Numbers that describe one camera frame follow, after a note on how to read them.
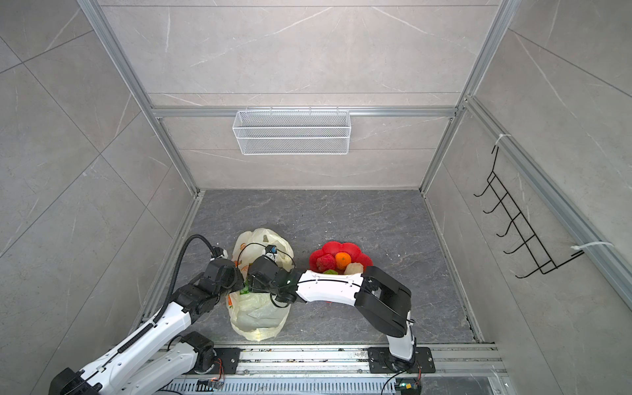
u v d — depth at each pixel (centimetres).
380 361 73
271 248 76
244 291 82
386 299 50
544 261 60
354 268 87
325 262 90
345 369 73
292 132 100
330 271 86
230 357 73
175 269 56
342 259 90
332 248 95
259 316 78
